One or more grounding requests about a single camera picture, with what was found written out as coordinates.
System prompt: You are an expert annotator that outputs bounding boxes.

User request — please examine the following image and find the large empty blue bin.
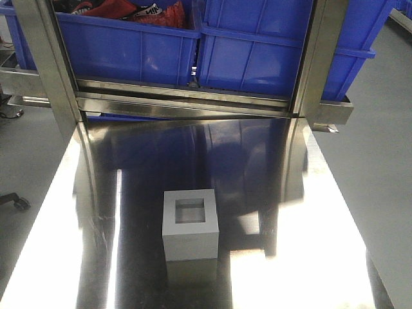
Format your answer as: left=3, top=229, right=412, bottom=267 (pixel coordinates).
left=196, top=0, right=397, bottom=101

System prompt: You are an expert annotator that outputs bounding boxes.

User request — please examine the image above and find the red black snack bag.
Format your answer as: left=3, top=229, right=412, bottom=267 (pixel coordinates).
left=53, top=0, right=138, bottom=21

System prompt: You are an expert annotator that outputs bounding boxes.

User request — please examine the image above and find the red orange crinkled bag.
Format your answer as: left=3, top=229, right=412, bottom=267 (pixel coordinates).
left=135, top=1, right=187, bottom=29

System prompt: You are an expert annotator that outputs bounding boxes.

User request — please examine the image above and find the black floor cable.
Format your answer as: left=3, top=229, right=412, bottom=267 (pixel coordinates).
left=0, top=108, right=25, bottom=120

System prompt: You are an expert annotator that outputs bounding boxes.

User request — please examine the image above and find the black chair base castor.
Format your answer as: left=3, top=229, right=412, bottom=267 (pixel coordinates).
left=0, top=192, right=32, bottom=212

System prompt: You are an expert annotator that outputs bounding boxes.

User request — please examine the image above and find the blue bin holding snack bags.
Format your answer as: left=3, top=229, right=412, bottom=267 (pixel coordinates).
left=0, top=0, right=202, bottom=88

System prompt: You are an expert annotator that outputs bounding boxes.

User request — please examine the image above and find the grey block with square hole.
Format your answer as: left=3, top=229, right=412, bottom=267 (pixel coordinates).
left=162, top=189, right=220, bottom=262

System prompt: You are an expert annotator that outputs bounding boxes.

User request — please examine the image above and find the steel rack beside table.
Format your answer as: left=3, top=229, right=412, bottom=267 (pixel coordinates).
left=0, top=0, right=355, bottom=135

